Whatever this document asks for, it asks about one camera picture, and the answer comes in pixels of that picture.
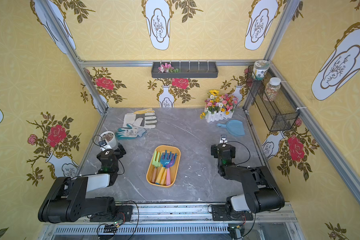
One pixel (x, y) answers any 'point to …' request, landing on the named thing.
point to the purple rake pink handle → (168, 172)
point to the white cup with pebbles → (110, 137)
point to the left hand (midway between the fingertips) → (106, 147)
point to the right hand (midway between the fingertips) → (226, 144)
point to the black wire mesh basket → (279, 114)
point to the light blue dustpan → (234, 127)
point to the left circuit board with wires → (112, 228)
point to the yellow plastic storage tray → (174, 149)
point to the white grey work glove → (145, 118)
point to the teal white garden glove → (129, 132)
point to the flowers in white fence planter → (218, 106)
